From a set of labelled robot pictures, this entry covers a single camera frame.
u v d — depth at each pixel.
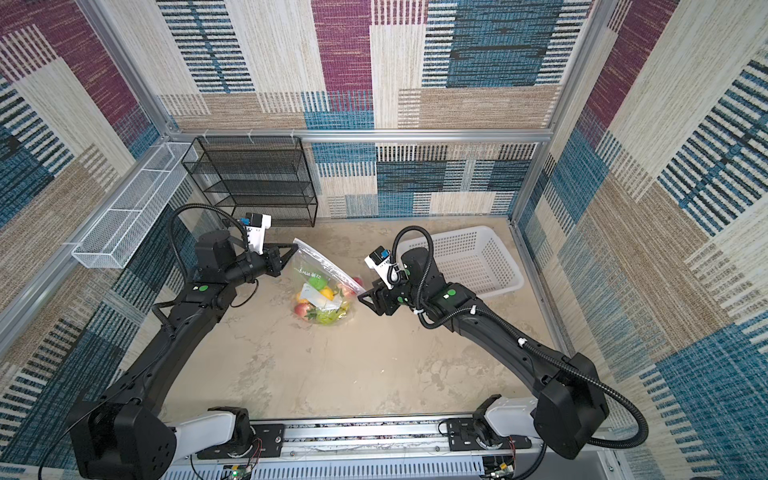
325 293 0.86
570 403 0.40
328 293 0.86
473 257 1.08
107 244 0.70
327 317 0.89
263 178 1.08
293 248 0.75
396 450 0.73
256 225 0.66
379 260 0.66
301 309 0.90
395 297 0.67
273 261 0.66
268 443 0.73
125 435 0.38
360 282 0.78
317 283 0.90
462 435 0.73
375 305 0.68
